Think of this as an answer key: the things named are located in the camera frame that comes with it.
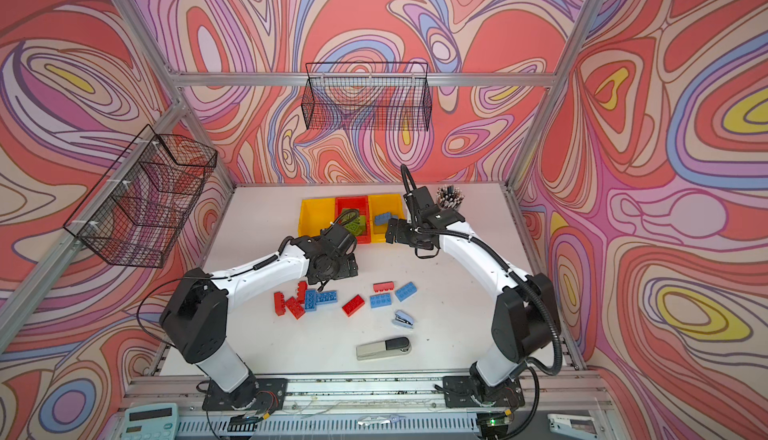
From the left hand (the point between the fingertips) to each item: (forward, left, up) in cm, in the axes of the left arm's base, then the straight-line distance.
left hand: (347, 270), depth 88 cm
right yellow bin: (+30, -9, -4) cm, 31 cm away
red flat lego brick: (-3, -12, -5) cm, 13 cm away
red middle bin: (+26, -3, +1) cm, 26 cm away
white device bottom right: (-38, -57, -7) cm, 69 cm away
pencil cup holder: (+19, -32, +12) cm, 39 cm away
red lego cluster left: (-9, +15, -5) cm, 18 cm away
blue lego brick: (+22, -10, -3) cm, 24 cm away
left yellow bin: (+24, +13, -3) cm, 28 cm away
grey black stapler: (-22, -11, -3) cm, 24 cm away
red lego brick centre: (-8, -2, -6) cm, 11 cm away
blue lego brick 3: (-7, -10, -6) cm, 13 cm away
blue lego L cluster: (-6, +10, -7) cm, 14 cm away
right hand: (+5, -17, +8) cm, 19 cm away
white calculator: (-37, +44, -5) cm, 57 cm away
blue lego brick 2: (-4, -18, -6) cm, 19 cm away
